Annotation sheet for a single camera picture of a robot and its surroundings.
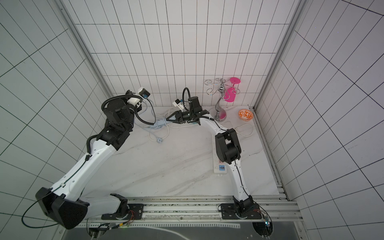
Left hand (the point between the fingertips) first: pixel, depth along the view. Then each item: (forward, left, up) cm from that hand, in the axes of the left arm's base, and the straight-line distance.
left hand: (126, 93), depth 68 cm
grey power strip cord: (-1, -9, -39) cm, 40 cm away
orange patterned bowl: (+23, -72, -40) cm, 86 cm away
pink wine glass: (+32, -59, -29) cm, 73 cm away
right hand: (+5, -18, -23) cm, 30 cm away
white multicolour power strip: (-20, -48, -39) cm, 65 cm away
